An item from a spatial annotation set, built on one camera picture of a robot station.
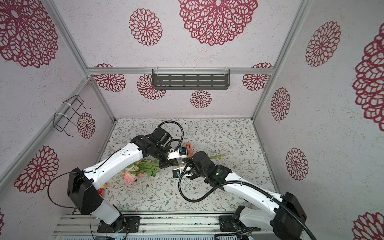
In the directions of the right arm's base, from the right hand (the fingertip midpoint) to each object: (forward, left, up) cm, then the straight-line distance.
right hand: (184, 158), depth 77 cm
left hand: (-1, +5, -2) cm, 6 cm away
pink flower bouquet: (-3, +19, -4) cm, 20 cm away
